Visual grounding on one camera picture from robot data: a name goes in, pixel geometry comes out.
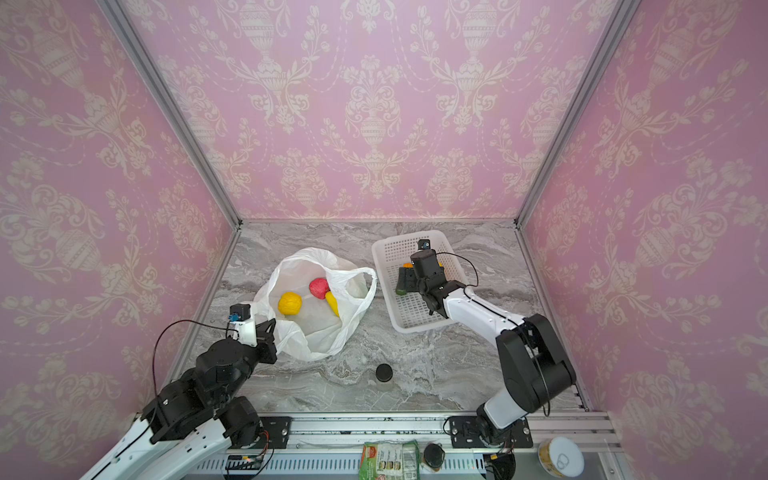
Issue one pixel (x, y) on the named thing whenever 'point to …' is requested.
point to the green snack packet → (390, 460)
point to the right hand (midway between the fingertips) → (416, 270)
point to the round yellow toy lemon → (289, 303)
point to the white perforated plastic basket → (410, 312)
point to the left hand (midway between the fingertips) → (278, 324)
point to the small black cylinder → (384, 372)
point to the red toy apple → (319, 287)
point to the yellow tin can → (560, 457)
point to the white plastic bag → (317, 302)
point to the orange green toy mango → (402, 292)
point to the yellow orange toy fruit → (332, 303)
